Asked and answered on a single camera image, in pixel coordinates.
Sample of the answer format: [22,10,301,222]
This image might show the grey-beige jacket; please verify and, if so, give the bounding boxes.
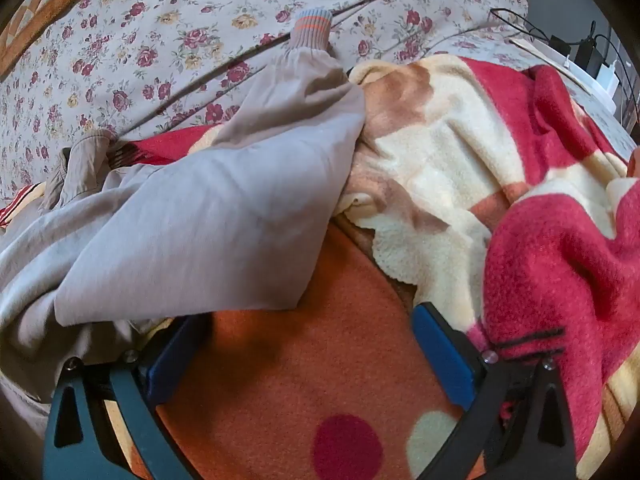
[0,7,368,441]

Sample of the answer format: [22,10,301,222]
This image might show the white charger plug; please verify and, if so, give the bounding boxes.
[597,60,622,97]

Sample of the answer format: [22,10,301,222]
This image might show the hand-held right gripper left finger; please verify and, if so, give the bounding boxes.
[42,312,213,480]

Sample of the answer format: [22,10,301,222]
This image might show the white power strip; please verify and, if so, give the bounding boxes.
[537,42,621,111]

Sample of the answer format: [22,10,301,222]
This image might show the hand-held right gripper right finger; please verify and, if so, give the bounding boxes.
[411,302,581,480]

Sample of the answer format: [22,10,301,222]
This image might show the black power adapter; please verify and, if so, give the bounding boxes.
[575,35,608,75]

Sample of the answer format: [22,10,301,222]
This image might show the orange checkered cushion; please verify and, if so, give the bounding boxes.
[0,0,108,78]

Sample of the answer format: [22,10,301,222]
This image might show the orange red printed blanket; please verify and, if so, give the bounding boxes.
[0,55,640,480]

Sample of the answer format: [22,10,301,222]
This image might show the floral quilt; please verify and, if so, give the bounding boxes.
[0,0,531,206]

